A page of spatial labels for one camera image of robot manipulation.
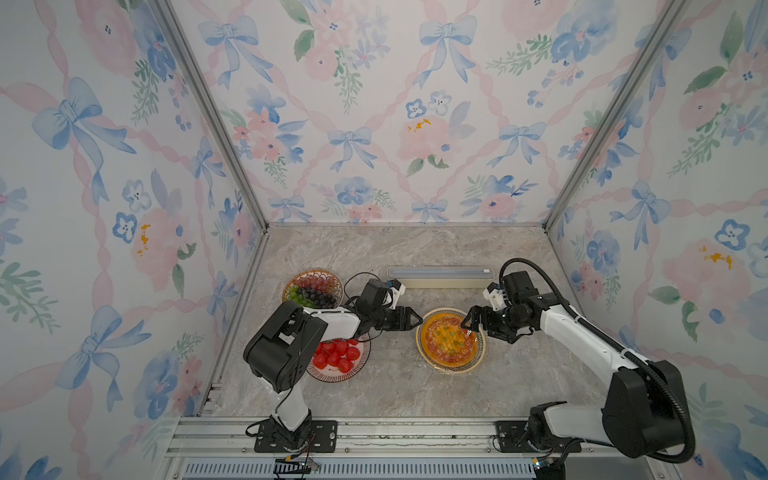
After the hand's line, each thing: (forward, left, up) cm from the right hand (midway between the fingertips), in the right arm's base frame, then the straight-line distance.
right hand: (477, 327), depth 85 cm
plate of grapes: (+14, +50, -2) cm, 52 cm away
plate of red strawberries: (-9, +39, -3) cm, 41 cm away
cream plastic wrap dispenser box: (+22, +7, -5) cm, 23 cm away
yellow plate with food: (-3, +9, -6) cm, 11 cm away
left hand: (+3, +17, -2) cm, 17 cm away
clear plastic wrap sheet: (-3, +9, -6) cm, 11 cm away
